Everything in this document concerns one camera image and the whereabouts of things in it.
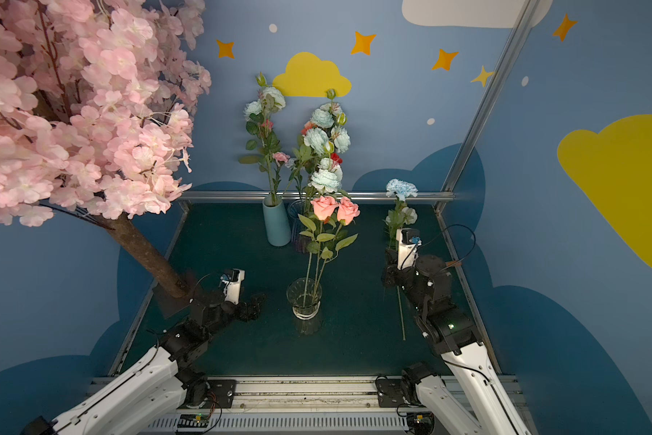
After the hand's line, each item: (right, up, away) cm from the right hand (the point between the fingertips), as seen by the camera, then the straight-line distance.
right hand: (395, 248), depth 70 cm
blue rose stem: (+10, +9, +40) cm, 42 cm away
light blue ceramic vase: (-36, +8, +28) cm, 47 cm away
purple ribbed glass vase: (-29, 0, +34) cm, 45 cm away
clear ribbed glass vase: (-24, -13, +7) cm, 29 cm away
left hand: (-40, -13, +11) cm, 43 cm away
